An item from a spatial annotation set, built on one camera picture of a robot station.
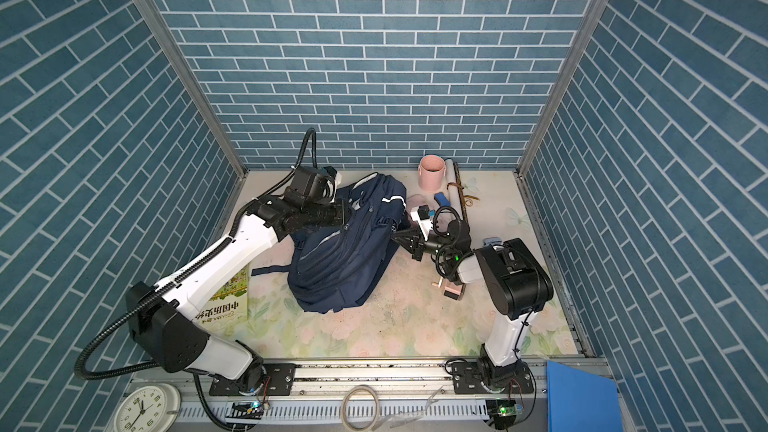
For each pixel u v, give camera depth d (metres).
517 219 1.08
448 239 0.74
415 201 1.09
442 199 1.11
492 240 0.99
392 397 0.72
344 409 0.70
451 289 0.84
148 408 0.67
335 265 0.73
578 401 0.75
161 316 0.40
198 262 0.45
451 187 1.14
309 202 0.60
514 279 0.51
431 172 1.08
